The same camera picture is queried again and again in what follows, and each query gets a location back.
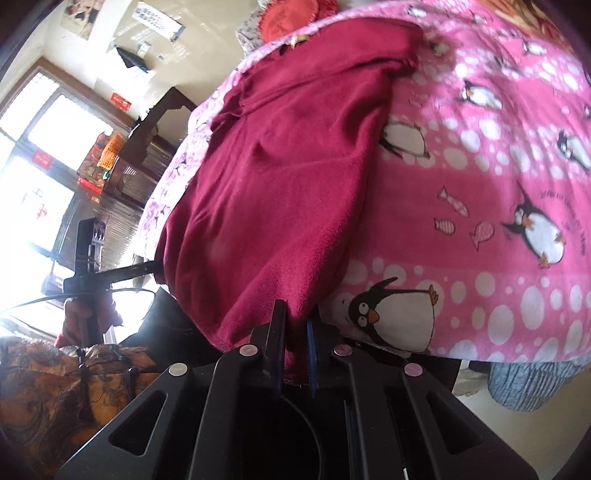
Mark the floral quilt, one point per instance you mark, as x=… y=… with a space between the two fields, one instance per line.
x=249 y=32

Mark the person's orange patterned jacket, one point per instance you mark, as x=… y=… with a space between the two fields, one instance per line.
x=55 y=406

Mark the red gift box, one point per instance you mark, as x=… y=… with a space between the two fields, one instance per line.
x=92 y=168

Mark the orange plastic basket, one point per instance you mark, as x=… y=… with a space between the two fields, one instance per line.
x=111 y=152

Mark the red wall sticker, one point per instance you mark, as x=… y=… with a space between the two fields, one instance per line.
x=121 y=101

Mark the red window sticker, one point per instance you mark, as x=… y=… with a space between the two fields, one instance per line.
x=42 y=159

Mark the white wall calendar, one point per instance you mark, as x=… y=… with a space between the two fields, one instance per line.
x=157 y=21

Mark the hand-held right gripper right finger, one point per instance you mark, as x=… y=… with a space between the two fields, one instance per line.
x=311 y=350

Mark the blue grey cloth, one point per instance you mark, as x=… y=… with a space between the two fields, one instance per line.
x=531 y=383

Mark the person's black pants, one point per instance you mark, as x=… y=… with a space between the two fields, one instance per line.
x=175 y=323

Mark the person's left hand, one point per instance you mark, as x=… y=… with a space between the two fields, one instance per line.
x=74 y=323

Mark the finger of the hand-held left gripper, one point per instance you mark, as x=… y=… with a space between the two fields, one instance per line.
x=134 y=270

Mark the wall poster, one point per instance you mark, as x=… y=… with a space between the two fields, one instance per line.
x=85 y=11

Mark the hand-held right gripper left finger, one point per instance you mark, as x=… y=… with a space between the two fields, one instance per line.
x=279 y=323

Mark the dark wooden table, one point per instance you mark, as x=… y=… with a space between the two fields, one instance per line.
x=152 y=120

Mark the dark hanging cloth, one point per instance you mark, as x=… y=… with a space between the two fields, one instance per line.
x=131 y=57

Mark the large red heart pillow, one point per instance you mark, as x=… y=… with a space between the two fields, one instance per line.
x=291 y=18

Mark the pink penguin print blanket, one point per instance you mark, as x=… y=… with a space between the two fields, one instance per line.
x=485 y=161

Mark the dark red sweater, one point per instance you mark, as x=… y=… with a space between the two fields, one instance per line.
x=286 y=184

